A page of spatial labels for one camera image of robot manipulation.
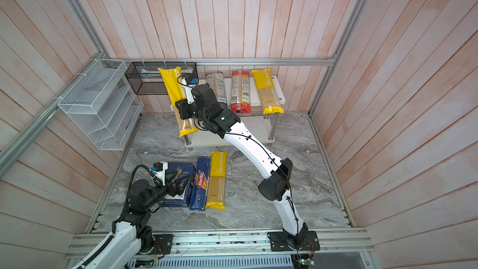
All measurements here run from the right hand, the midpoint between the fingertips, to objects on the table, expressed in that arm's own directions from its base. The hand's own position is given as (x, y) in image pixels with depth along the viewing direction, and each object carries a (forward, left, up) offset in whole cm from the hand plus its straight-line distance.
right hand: (176, 103), depth 70 cm
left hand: (-17, 0, -28) cm, 33 cm away
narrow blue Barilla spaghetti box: (-23, -6, -36) cm, 42 cm away
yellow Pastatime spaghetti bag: (-15, -14, -37) cm, 42 cm away
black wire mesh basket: (+35, +30, -14) cm, 48 cm away
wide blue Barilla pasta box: (-12, 0, -33) cm, 35 cm away
